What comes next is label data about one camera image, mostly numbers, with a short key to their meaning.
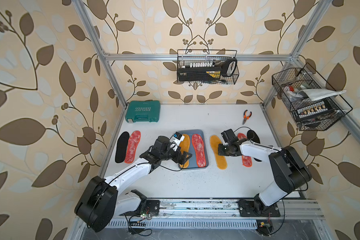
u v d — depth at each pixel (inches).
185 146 37.8
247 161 35.0
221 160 35.9
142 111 43.8
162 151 26.2
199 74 32.6
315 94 25.1
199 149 37.1
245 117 44.0
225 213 29.0
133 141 39.0
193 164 35.2
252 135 40.2
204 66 33.2
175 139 29.0
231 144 29.1
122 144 39.2
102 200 16.1
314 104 27.1
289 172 18.0
